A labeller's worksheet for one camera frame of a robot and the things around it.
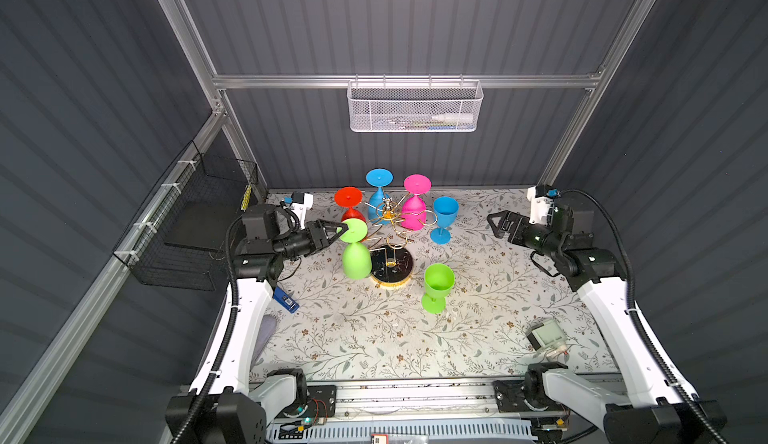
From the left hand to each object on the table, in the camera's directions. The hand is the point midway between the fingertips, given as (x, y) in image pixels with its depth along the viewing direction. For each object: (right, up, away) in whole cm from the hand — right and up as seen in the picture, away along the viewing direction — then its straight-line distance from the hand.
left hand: (344, 230), depth 71 cm
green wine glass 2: (+25, -16, +16) cm, 34 cm away
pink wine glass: (+18, +5, +17) cm, 25 cm away
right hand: (+40, +2, +3) cm, 40 cm away
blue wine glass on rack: (+8, +14, +12) cm, 20 cm away
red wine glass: (0, +8, +8) cm, 12 cm away
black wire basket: (-38, -2, -2) cm, 39 cm away
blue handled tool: (-20, -22, +16) cm, 34 cm away
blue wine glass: (+29, +5, +25) cm, 39 cm away
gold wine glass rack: (+10, -5, +35) cm, 36 cm away
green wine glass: (+2, -8, +5) cm, 10 cm away
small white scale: (+53, -29, +8) cm, 61 cm away
